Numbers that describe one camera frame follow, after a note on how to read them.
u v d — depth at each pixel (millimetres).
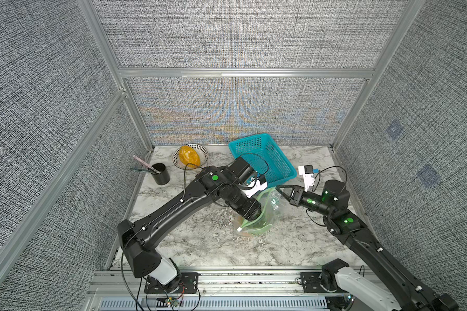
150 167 977
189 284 741
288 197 662
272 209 717
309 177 650
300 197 616
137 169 900
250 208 566
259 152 1170
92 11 706
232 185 537
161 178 1023
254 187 569
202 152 1147
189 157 1064
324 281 673
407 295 408
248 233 854
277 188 691
